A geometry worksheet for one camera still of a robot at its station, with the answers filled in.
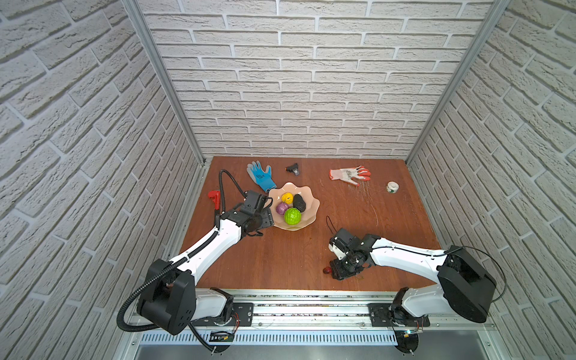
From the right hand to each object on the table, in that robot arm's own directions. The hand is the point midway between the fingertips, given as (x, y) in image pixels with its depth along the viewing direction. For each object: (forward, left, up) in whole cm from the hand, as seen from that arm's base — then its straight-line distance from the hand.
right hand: (338, 273), depth 82 cm
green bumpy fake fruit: (+22, +15, +7) cm, 28 cm away
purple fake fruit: (+28, +20, +5) cm, 35 cm away
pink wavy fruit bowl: (+24, +9, +2) cm, 26 cm away
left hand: (+21, +26, +10) cm, 36 cm away
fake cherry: (+2, +4, 0) cm, 4 cm away
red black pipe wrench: (+40, +51, +1) cm, 65 cm away
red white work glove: (+48, -16, 0) cm, 51 cm away
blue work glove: (+49, +28, +1) cm, 57 cm away
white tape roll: (+37, -35, +2) cm, 51 cm away
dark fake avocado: (+31, +12, +4) cm, 33 cm away
